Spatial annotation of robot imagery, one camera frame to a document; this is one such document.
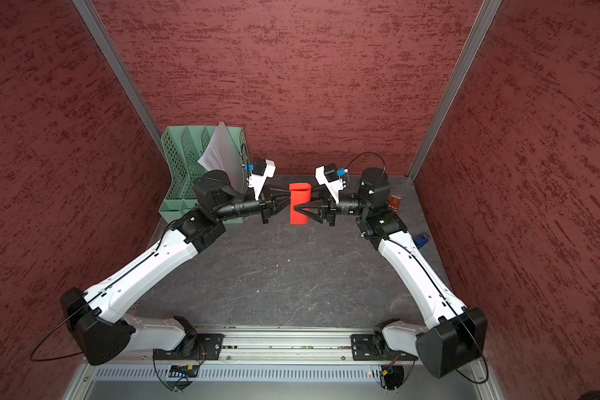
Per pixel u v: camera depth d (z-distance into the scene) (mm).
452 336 377
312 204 573
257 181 532
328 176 522
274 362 725
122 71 833
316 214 596
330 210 550
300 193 565
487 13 713
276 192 567
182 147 1003
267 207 534
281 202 599
